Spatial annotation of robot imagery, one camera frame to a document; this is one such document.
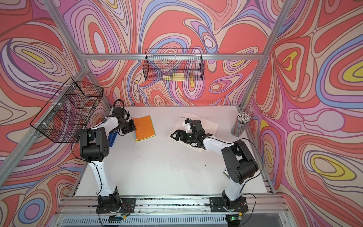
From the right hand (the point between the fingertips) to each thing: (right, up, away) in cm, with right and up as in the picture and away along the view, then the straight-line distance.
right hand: (176, 140), depth 89 cm
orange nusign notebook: (-25, +7, +15) cm, 30 cm away
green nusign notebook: (-20, 0, +10) cm, 22 cm away
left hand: (-30, +7, +14) cm, 34 cm away
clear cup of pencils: (+42, +11, +2) cm, 43 cm away
